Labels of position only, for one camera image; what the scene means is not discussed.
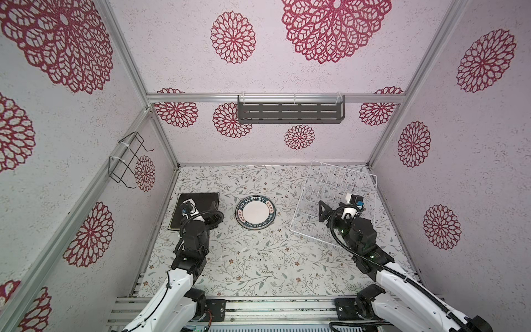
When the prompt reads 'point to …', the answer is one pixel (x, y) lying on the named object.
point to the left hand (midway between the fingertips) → (204, 210)
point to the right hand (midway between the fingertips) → (331, 200)
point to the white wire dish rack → (312, 183)
